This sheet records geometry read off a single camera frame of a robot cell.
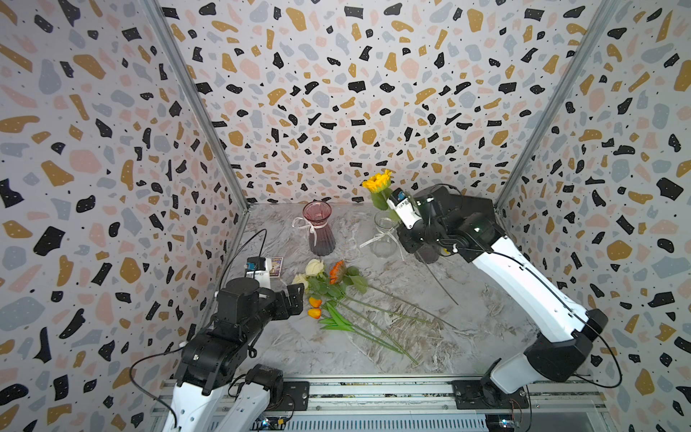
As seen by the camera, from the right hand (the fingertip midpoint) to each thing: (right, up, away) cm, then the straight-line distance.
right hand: (399, 228), depth 72 cm
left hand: (-28, -15, -5) cm, 32 cm away
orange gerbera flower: (-18, -15, +22) cm, 32 cm away
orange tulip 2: (-19, -30, +15) cm, 39 cm away
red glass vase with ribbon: (-25, -4, +25) cm, 36 cm away
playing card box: (-42, -14, +28) cm, 52 cm away
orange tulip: (-25, -25, +18) cm, 40 cm away
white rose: (-27, -14, +26) cm, 40 cm away
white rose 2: (-31, -17, +21) cm, 42 cm away
